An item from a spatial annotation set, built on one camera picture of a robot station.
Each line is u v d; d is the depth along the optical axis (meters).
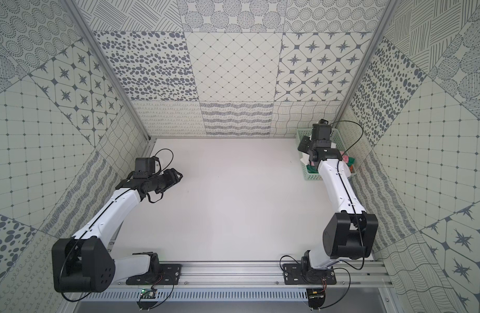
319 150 0.59
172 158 0.69
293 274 0.73
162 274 0.73
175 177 0.77
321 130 0.62
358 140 0.90
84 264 0.40
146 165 0.65
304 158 0.92
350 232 0.42
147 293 0.72
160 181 0.73
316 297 0.72
